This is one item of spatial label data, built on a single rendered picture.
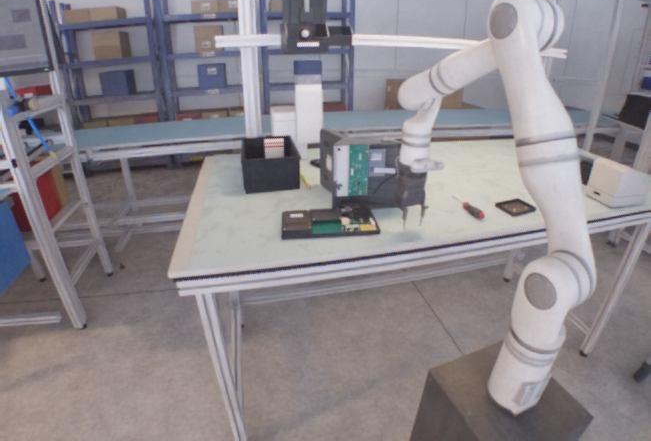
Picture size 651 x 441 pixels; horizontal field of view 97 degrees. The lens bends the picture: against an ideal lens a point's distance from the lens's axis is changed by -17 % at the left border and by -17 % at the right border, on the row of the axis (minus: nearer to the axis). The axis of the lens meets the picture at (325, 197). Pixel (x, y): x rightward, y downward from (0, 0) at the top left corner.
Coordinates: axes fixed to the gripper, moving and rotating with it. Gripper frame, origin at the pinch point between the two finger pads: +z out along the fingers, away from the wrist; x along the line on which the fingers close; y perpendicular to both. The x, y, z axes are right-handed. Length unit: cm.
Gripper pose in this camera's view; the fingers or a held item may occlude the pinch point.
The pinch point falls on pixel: (412, 227)
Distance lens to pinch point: 94.8
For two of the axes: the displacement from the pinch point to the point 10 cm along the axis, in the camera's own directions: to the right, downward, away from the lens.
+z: 0.0, 9.1, 4.1
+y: -3.2, -3.9, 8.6
